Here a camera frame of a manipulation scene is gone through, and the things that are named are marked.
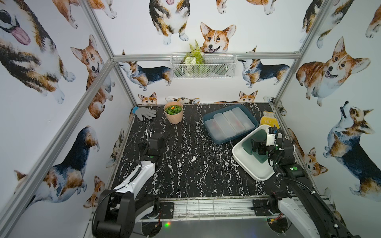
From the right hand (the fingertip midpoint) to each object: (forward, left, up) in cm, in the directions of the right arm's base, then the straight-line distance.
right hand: (259, 136), depth 79 cm
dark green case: (-5, -4, -17) cm, 18 cm away
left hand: (+4, +59, -4) cm, 60 cm away
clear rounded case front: (+22, +1, -15) cm, 27 cm away
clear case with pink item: (+21, +8, -15) cm, 27 cm away
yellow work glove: (+28, -19, -20) cm, 40 cm away
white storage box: (-13, -1, -15) cm, 20 cm away
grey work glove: (+33, +77, -16) cm, 85 cm away
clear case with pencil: (+17, +22, -19) cm, 34 cm away
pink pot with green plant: (+24, +50, -6) cm, 56 cm away
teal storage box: (+29, +25, -18) cm, 42 cm away
